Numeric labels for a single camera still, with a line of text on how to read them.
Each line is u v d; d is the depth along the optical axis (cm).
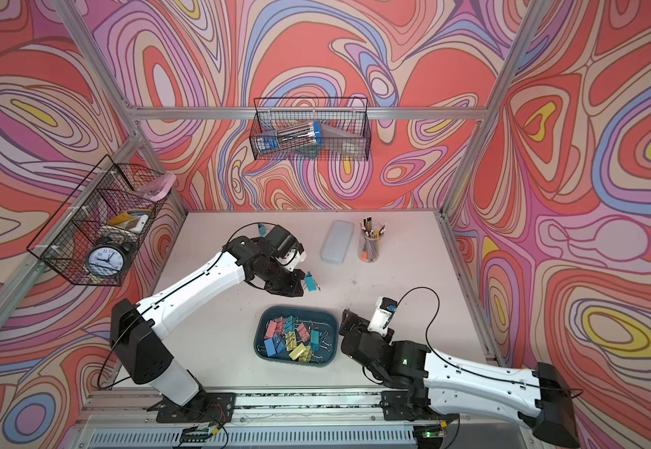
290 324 86
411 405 66
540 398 43
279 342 82
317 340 81
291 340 82
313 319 91
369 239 96
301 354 82
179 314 47
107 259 68
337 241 109
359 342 55
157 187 86
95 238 74
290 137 80
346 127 95
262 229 111
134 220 75
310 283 78
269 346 82
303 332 85
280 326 86
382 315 67
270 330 84
